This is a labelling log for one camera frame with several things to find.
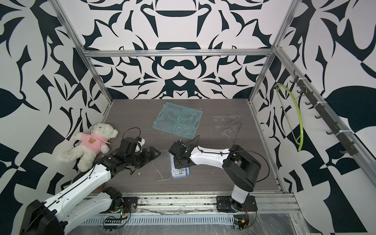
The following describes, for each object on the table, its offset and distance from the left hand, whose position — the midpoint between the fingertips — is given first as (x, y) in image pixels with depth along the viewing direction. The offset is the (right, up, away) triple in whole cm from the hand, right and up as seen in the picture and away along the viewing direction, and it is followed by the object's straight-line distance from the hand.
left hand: (155, 153), depth 81 cm
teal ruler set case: (+11, +17, +27) cm, 34 cm away
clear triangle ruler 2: (+47, +8, +22) cm, 53 cm away
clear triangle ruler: (+41, +16, +28) cm, 53 cm away
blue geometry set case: (+12, -12, +2) cm, 17 cm away
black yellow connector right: (+44, -31, -9) cm, 55 cm away
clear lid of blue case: (+3, -9, +8) cm, 12 cm away
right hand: (+12, -7, +6) cm, 15 cm away
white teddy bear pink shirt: (-39, +4, +6) cm, 39 cm away
